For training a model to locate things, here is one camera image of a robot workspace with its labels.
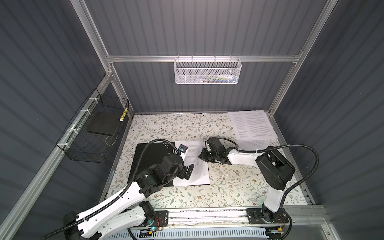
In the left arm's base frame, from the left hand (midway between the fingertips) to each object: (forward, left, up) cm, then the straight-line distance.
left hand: (185, 160), depth 73 cm
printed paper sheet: (-2, -7, -13) cm, 15 cm away
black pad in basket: (+19, +40, +10) cm, 46 cm away
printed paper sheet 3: (+20, -46, -18) cm, 53 cm away
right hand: (+10, -8, -15) cm, 20 cm away
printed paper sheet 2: (+36, -50, -17) cm, 64 cm away
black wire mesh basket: (+11, +46, +8) cm, 48 cm away
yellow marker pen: (+25, +33, +9) cm, 43 cm away
